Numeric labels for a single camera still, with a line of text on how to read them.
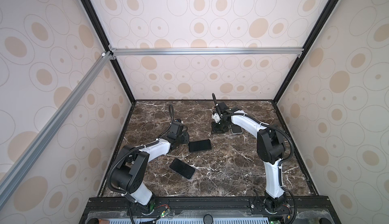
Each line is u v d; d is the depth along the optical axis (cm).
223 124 81
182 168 88
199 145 100
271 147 55
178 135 74
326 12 75
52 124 55
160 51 182
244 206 75
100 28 81
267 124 57
